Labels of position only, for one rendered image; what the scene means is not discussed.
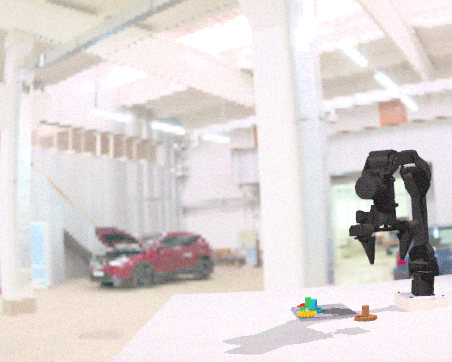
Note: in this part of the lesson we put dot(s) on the green gear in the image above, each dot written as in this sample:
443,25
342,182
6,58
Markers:
307,303

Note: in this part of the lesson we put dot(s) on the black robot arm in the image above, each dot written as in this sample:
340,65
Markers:
377,183

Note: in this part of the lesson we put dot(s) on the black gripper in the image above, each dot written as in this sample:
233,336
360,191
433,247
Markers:
384,215

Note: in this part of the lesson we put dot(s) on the orange gear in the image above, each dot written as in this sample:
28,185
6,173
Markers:
365,315

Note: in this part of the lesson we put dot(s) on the cyan gear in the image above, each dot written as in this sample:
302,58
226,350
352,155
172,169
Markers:
313,306

